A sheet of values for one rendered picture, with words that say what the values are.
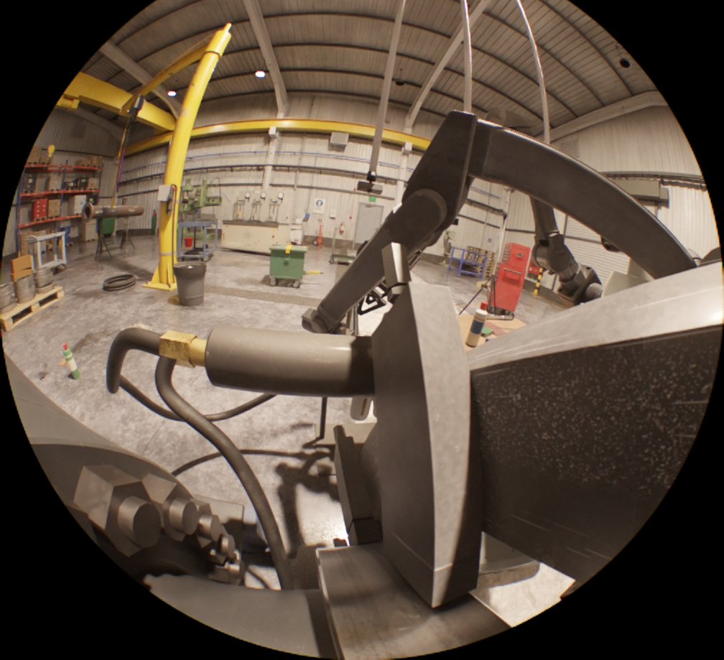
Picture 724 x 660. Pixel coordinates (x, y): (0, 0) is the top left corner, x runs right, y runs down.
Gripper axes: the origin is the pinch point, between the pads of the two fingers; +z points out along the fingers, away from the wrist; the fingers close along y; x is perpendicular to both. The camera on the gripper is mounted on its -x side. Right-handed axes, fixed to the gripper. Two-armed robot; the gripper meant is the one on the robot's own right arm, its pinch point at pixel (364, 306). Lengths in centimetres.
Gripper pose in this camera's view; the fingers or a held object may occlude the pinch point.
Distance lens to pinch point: 61.1
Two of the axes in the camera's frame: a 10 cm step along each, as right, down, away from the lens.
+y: -2.3, 2.5, -9.4
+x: 7.6, 6.5, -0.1
